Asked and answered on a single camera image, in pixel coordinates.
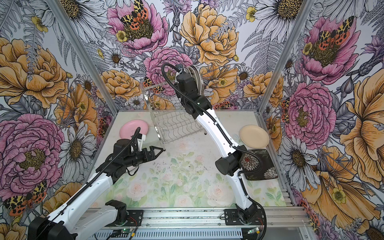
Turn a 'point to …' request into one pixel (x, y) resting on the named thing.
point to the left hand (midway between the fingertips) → (158, 156)
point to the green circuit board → (125, 230)
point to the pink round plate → (128, 129)
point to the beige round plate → (254, 136)
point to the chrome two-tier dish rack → (173, 123)
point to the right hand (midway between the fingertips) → (185, 84)
